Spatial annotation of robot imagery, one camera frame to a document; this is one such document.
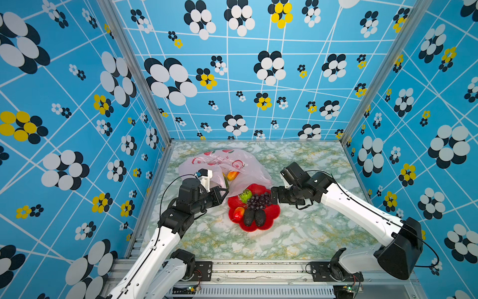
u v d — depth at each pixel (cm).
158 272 47
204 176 67
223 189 72
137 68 86
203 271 74
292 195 64
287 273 75
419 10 68
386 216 44
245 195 88
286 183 63
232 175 99
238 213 84
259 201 87
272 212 87
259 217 84
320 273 72
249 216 84
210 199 65
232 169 89
